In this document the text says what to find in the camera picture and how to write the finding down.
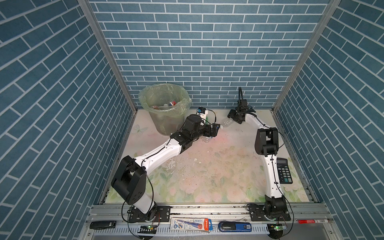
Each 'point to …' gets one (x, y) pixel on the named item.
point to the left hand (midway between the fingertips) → (214, 124)
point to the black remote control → (102, 225)
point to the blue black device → (231, 226)
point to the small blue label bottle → (206, 139)
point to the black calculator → (284, 172)
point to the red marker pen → (312, 221)
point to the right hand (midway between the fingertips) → (230, 114)
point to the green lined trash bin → (167, 104)
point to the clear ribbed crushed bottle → (226, 123)
